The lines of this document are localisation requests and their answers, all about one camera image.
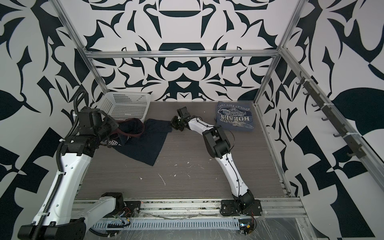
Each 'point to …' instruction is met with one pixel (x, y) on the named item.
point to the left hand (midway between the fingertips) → (112, 117)
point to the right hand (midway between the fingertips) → (168, 123)
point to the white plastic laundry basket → (126, 105)
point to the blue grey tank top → (235, 115)
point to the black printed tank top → (143, 141)
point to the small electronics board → (246, 225)
